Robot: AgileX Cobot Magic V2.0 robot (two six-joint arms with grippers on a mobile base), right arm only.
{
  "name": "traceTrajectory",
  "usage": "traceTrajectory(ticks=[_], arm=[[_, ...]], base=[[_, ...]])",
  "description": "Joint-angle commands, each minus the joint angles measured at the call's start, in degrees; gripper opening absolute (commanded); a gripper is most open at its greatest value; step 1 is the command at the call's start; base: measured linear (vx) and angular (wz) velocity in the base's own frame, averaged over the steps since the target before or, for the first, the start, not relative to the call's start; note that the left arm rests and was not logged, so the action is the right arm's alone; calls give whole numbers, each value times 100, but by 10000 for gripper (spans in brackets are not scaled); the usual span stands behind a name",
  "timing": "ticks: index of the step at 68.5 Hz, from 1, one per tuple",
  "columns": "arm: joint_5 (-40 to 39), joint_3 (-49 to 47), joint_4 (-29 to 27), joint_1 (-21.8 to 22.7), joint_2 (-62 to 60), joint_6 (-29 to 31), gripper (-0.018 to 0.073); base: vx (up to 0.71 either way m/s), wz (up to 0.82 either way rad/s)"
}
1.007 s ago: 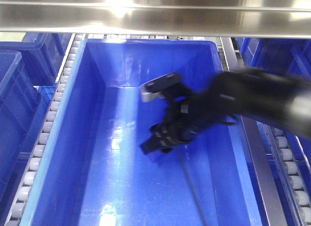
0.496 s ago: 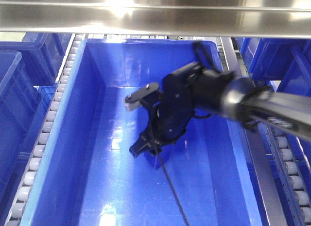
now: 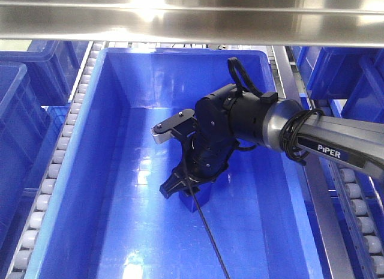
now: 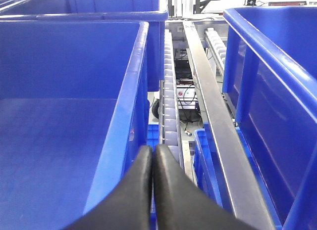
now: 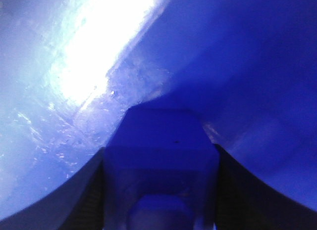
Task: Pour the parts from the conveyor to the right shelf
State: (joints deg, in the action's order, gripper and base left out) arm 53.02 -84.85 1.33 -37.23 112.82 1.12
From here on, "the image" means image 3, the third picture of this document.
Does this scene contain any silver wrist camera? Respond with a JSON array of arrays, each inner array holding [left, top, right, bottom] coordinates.
[[151, 108, 199, 145]]

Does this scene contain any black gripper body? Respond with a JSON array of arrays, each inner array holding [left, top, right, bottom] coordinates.
[[172, 134, 239, 182]]

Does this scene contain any blue plastic bin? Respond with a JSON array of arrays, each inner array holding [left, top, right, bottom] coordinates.
[[23, 47, 325, 279], [340, 49, 384, 202], [0, 40, 91, 107], [0, 62, 52, 250], [292, 46, 384, 100]]

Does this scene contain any blue plastic box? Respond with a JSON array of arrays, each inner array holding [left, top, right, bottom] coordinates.
[[178, 182, 214, 214]]

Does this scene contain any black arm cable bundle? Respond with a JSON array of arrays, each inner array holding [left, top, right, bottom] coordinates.
[[226, 56, 325, 167]]

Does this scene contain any steel rack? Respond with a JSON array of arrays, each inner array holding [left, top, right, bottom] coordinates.
[[0, 0, 384, 279]]

